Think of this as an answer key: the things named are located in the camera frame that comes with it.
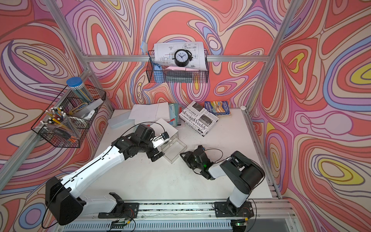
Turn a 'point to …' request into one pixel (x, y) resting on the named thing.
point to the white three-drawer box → (173, 149)
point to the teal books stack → (178, 121)
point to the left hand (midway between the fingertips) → (160, 145)
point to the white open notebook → (147, 114)
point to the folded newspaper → (199, 119)
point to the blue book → (218, 108)
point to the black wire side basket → (79, 113)
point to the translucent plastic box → (120, 118)
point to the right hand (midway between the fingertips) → (181, 159)
